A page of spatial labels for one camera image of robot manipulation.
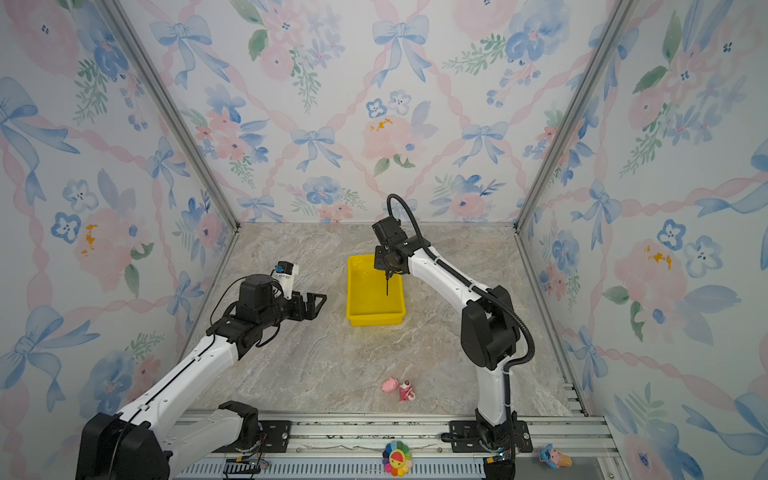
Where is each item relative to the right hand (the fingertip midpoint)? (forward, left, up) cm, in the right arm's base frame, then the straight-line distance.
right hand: (384, 257), depth 91 cm
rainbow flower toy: (-50, -4, -14) cm, 52 cm away
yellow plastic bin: (-8, +6, -14) cm, 17 cm away
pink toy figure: (-35, -6, -11) cm, 38 cm away
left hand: (-14, +19, +2) cm, 24 cm away
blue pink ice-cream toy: (-49, -40, -12) cm, 65 cm away
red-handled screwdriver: (-7, -1, -2) cm, 7 cm away
